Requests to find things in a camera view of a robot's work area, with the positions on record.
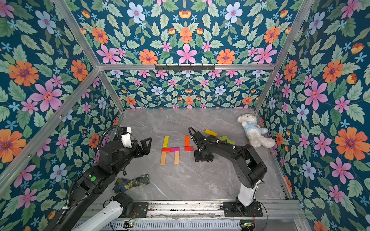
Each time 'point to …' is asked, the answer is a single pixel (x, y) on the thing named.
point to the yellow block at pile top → (211, 132)
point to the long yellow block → (165, 144)
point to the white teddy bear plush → (255, 132)
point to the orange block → (187, 141)
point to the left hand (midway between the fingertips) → (146, 139)
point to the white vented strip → (192, 225)
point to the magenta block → (173, 149)
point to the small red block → (166, 149)
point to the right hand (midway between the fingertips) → (202, 158)
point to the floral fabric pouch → (122, 185)
